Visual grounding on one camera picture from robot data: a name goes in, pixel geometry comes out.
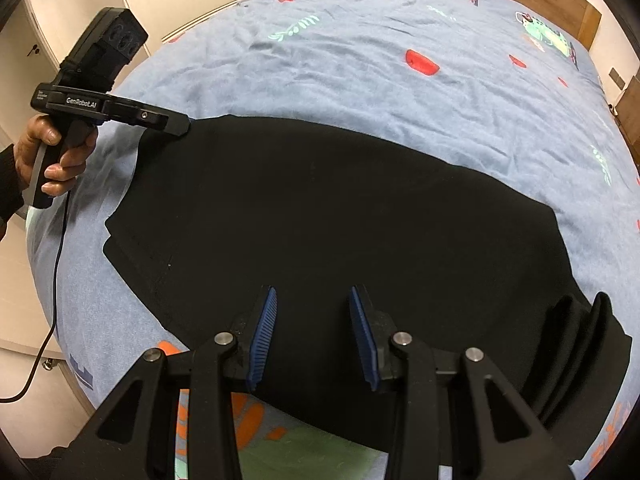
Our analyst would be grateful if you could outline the black cable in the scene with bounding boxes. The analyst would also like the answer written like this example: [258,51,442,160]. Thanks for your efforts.
[0,192,71,403]

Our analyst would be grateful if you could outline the person's left forearm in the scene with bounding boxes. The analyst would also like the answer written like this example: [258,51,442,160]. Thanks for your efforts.
[0,144,24,242]

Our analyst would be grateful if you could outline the blue printed bed sheet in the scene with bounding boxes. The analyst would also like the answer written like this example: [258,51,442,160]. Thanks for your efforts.
[25,0,640,480]

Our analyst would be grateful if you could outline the white wardrobe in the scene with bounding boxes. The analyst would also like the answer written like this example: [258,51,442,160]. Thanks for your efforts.
[107,0,351,61]

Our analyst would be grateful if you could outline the wooden bed headboard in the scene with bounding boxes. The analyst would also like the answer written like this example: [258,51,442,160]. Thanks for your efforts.
[520,0,602,52]

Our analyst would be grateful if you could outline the person's left hand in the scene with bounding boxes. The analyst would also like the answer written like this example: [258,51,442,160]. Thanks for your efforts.
[14,114,99,196]

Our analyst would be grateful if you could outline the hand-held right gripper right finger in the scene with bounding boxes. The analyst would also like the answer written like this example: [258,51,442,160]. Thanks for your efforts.
[348,285,573,480]

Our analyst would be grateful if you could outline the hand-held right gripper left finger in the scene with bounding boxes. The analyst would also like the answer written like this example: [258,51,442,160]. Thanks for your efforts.
[70,286,279,480]

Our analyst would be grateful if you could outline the white door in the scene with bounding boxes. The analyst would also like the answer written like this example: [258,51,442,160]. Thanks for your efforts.
[0,0,68,111]

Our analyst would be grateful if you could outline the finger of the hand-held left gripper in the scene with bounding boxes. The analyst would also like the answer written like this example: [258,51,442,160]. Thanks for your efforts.
[106,92,192,136]

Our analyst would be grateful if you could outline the black pants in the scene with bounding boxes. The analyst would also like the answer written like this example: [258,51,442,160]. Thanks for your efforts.
[102,115,633,463]

